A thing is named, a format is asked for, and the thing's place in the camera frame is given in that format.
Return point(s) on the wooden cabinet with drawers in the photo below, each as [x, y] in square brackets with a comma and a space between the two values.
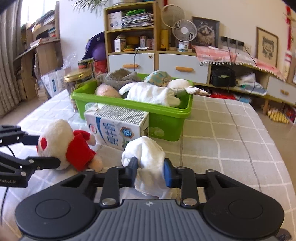
[177, 64]

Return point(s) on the white paper bag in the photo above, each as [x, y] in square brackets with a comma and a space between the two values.
[54, 82]

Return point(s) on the framed cartoon girl picture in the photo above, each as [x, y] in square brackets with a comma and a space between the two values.
[266, 47]

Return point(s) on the pink fluffy plush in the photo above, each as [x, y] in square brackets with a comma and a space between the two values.
[107, 90]

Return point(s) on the white desk fan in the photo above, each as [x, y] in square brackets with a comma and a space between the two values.
[184, 31]

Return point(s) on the small tin can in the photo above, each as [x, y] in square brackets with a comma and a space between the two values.
[86, 63]

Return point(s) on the pink cloth on cabinet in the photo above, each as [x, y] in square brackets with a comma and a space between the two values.
[212, 55]

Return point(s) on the doll with blue bonnet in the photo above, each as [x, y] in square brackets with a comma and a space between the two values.
[179, 86]

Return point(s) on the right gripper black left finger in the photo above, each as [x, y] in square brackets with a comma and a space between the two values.
[131, 171]

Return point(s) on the grey checked tablecloth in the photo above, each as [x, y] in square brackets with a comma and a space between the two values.
[224, 135]

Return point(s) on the blue white milk carton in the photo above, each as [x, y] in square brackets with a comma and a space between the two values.
[116, 126]

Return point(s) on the framed cat picture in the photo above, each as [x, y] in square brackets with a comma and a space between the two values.
[207, 32]

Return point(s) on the white cloth glove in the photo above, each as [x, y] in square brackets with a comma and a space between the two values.
[149, 93]

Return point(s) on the round racket fan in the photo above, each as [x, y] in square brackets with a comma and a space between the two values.
[170, 14]

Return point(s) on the yellow egg tray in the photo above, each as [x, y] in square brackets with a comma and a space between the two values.
[277, 116]

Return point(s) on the red cartoon bucket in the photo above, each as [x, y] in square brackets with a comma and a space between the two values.
[100, 67]

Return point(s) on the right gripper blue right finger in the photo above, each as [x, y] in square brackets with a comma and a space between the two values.
[170, 174]

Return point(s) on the white plush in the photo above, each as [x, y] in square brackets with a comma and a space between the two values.
[71, 147]

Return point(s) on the potted spider plant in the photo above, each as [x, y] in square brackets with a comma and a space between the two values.
[91, 5]

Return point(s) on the green plastic bin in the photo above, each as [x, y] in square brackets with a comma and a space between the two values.
[165, 123]

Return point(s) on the grey green knitted cloth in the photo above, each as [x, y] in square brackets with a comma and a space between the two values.
[117, 79]

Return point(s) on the black bag on shelf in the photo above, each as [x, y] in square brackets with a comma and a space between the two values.
[222, 76]

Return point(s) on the gold lid glass jar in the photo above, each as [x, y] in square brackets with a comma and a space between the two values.
[74, 80]

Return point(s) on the white sock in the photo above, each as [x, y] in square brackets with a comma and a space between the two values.
[150, 179]

